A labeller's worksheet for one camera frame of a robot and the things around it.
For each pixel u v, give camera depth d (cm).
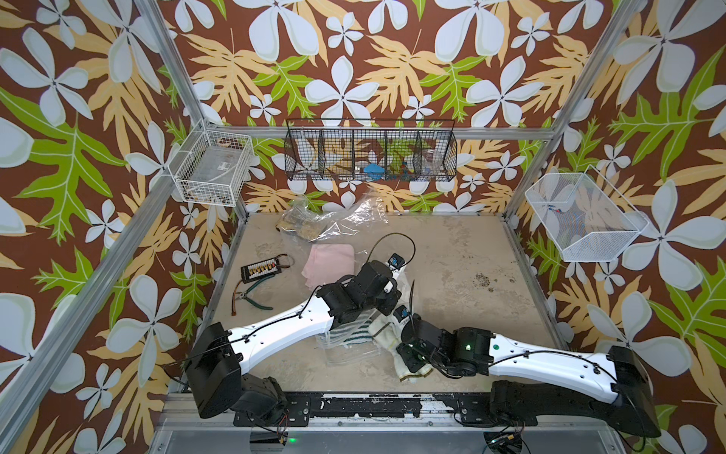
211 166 86
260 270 101
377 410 75
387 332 75
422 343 55
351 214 114
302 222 111
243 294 96
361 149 97
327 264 102
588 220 81
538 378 47
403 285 96
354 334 82
